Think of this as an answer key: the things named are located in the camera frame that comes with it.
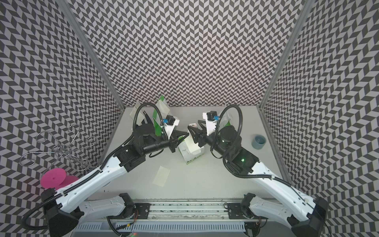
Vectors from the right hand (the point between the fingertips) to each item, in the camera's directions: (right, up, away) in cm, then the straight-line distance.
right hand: (193, 127), depth 63 cm
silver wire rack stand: (-54, -10, -3) cm, 55 cm away
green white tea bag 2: (-3, -16, +10) cm, 19 cm away
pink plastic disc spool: (-51, -18, -9) cm, 55 cm away
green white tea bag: (-20, +11, +30) cm, 38 cm away
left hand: (-3, -4, +2) cm, 5 cm away
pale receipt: (0, -9, +3) cm, 10 cm away
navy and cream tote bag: (-34, +6, +29) cm, 45 cm away
